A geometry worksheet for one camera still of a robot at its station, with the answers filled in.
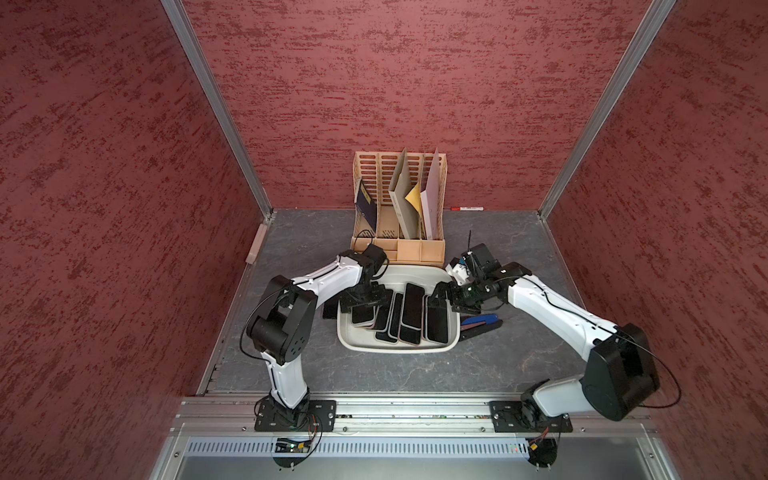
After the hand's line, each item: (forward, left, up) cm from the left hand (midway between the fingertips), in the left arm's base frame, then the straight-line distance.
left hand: (367, 311), depth 90 cm
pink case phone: (-3, 0, +3) cm, 5 cm away
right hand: (-4, -22, +8) cm, 23 cm away
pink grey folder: (+26, -19, +22) cm, 39 cm away
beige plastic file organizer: (+48, -2, +17) cm, 51 cm away
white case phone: (-3, -21, 0) cm, 21 cm away
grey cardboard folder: (+31, -11, +24) cm, 41 cm away
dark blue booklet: (+42, +3, +6) cm, 42 cm away
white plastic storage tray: (-8, +1, -3) cm, 9 cm away
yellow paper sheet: (+27, -14, +23) cm, 38 cm away
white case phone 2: (+2, -14, +1) cm, 15 cm away
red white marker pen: (+49, -39, -3) cm, 62 cm away
